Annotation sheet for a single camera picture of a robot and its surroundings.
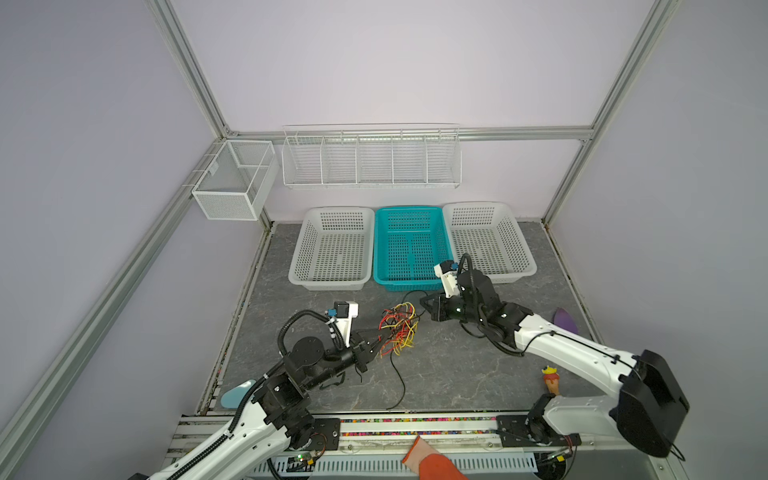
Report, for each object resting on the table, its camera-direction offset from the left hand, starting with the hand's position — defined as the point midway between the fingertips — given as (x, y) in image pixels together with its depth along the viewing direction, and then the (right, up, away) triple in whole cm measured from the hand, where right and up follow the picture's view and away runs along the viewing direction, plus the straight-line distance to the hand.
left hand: (390, 338), depth 67 cm
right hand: (+8, +6, +12) cm, 16 cm away
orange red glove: (+8, -30, +3) cm, 31 cm away
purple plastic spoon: (+54, -2, +27) cm, 61 cm away
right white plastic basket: (+39, +27, +50) cm, 69 cm away
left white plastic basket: (-22, +20, +45) cm, 54 cm away
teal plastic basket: (+6, +23, +48) cm, 54 cm away
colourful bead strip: (+6, -26, +10) cm, 28 cm away
